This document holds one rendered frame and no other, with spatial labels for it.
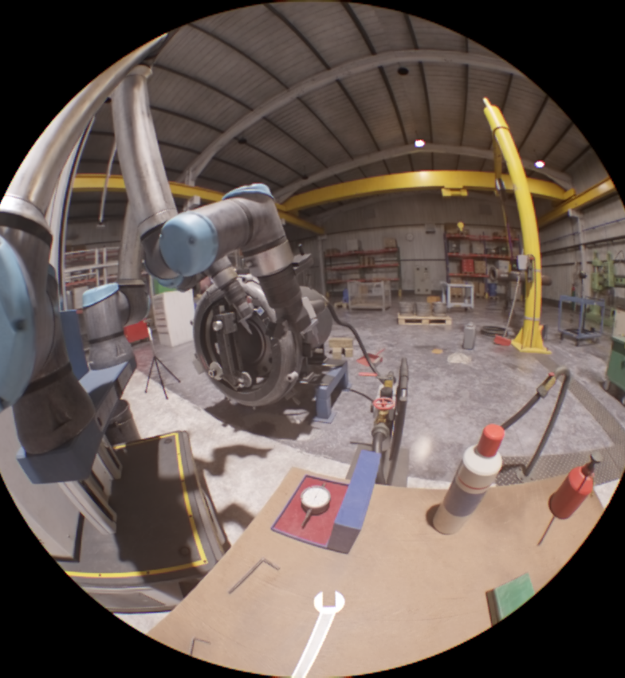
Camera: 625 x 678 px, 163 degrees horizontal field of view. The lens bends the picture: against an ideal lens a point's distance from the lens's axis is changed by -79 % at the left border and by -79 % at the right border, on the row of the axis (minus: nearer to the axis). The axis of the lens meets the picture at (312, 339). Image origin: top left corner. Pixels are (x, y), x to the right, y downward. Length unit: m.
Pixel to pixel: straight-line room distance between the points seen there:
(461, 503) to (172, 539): 0.66
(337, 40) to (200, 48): 3.71
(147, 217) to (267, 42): 7.91
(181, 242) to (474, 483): 0.50
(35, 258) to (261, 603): 0.50
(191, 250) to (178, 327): 4.76
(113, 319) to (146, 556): 0.72
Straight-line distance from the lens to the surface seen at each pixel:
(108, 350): 0.82
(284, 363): 1.02
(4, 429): 0.75
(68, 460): 0.41
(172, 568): 0.67
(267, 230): 0.39
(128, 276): 0.97
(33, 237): 0.27
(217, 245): 0.31
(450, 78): 10.05
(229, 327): 1.11
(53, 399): 0.42
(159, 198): 0.45
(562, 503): 0.59
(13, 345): 0.22
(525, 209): 3.89
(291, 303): 0.43
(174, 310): 5.01
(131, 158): 0.50
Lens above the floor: 0.88
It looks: 14 degrees down
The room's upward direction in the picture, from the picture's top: 4 degrees counter-clockwise
